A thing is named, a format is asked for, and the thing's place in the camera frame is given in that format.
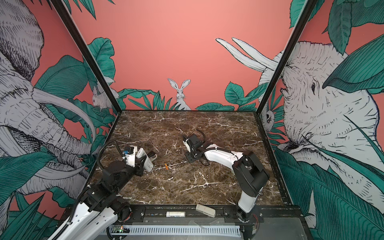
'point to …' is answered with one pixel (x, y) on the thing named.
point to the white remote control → (147, 164)
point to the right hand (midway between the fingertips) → (188, 154)
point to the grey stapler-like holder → (152, 155)
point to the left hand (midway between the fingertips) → (144, 154)
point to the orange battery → (166, 166)
